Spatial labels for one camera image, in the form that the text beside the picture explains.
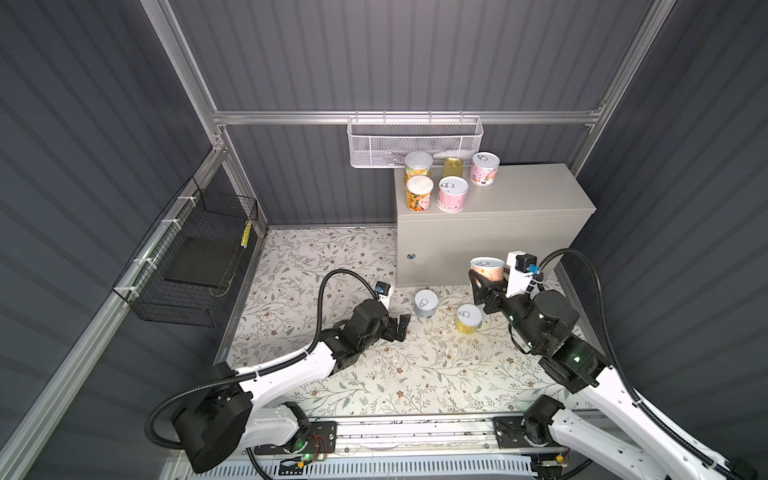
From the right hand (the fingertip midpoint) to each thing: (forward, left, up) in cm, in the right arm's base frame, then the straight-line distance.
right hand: (488, 273), depth 67 cm
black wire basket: (+19, +75, +3) cm, 77 cm away
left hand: (0, +21, -18) cm, 28 cm away
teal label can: (+7, +12, -25) cm, 29 cm away
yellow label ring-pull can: (+2, 0, -26) cm, 27 cm away
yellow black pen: (+16, +63, -4) cm, 66 cm away
